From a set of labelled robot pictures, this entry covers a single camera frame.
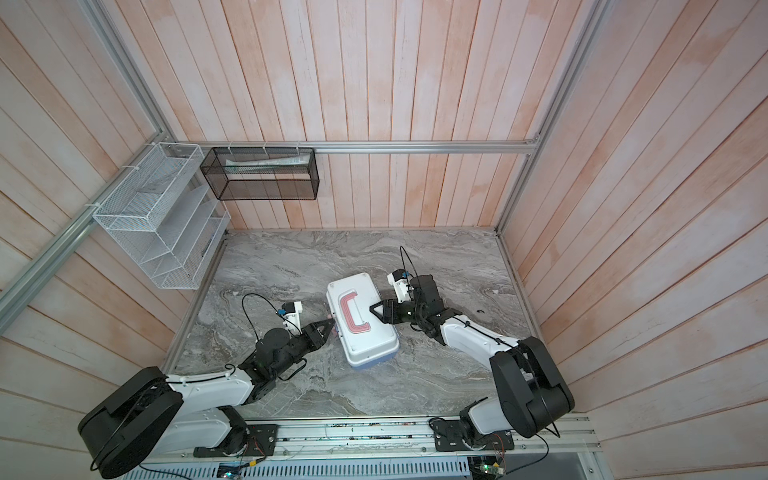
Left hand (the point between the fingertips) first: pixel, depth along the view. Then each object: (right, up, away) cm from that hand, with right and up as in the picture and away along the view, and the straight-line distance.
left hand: (334, 328), depth 83 cm
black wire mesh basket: (-29, +50, +21) cm, 61 cm away
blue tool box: (+12, -11, +3) cm, 16 cm away
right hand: (+12, +5, +4) cm, 14 cm away
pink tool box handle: (+8, 0, -1) cm, 8 cm away
